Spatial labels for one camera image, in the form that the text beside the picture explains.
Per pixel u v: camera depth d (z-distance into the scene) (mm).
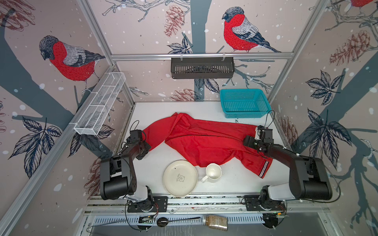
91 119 714
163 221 674
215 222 647
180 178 819
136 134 752
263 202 671
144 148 830
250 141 852
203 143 905
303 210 716
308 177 437
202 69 1055
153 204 724
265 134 730
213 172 817
